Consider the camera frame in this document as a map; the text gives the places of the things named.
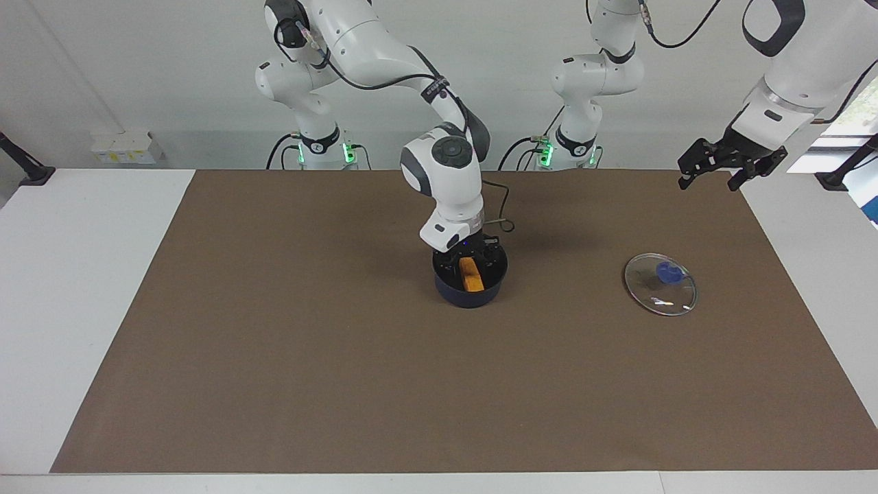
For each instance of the black clamp stand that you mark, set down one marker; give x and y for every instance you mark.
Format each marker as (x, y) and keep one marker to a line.
(840, 177)
(31, 173)

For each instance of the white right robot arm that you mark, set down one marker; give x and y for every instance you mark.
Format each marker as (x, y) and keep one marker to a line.
(446, 178)

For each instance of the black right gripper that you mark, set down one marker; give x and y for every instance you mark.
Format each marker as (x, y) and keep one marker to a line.
(473, 245)

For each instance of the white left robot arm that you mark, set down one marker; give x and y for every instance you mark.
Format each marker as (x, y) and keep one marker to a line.
(593, 75)

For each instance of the brown table mat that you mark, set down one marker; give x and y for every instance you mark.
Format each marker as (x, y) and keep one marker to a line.
(274, 384)

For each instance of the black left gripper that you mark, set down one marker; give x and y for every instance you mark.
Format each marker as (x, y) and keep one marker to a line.
(748, 145)

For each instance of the orange corn cob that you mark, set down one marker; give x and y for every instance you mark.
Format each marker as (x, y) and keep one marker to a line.
(472, 274)

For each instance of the white wall socket box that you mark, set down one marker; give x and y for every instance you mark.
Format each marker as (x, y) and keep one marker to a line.
(127, 147)

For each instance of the glass lid with blue knob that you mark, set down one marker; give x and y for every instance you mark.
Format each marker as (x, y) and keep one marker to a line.
(662, 285)

